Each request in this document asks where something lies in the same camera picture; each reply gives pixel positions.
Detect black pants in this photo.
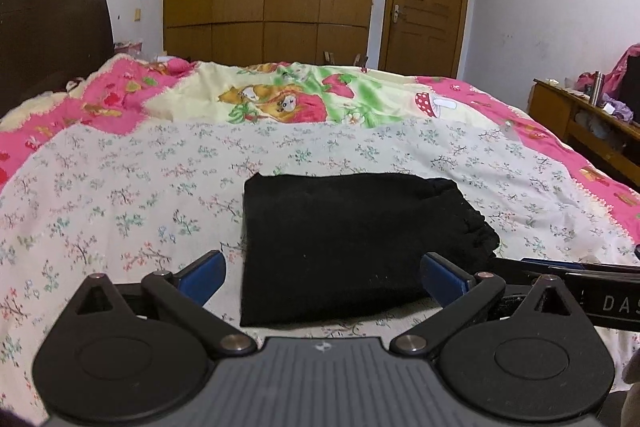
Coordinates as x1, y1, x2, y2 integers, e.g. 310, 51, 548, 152
241, 173, 500, 329

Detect right hand grey glove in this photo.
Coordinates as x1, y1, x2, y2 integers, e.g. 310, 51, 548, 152
620, 350, 640, 427

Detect white floral bed sheet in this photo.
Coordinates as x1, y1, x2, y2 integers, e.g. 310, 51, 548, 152
1, 118, 637, 423

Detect clothes pile on cabinet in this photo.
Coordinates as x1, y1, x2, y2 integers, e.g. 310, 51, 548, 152
574, 44, 639, 124

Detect pink cartoon quilt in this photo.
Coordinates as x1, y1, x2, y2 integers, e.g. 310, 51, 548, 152
1, 54, 639, 239

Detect dark wooden headboard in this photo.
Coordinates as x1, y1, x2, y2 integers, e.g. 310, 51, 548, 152
0, 0, 114, 114

